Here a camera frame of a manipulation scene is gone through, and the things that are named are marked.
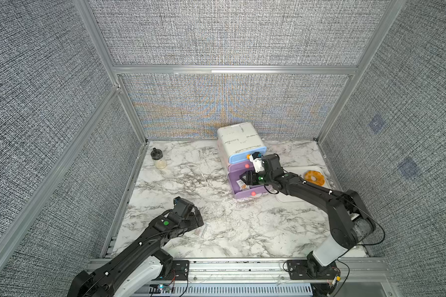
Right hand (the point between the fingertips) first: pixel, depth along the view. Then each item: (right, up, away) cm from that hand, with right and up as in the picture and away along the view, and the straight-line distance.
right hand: (244, 170), depth 89 cm
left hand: (-21, -22, -7) cm, 31 cm away
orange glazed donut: (+42, -5, +11) cm, 44 cm away
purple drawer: (-2, +2, +2) cm, 3 cm away
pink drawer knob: (+1, +2, +3) cm, 4 cm away
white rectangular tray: (+35, -1, +17) cm, 39 cm away
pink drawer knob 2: (+5, -11, +3) cm, 13 cm away
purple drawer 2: (+5, -10, +2) cm, 11 cm away
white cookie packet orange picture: (-1, -8, +4) cm, 9 cm away
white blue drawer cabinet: (-4, +13, +1) cm, 14 cm away
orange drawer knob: (+1, +7, -3) cm, 8 cm away
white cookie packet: (-20, -27, -6) cm, 34 cm away
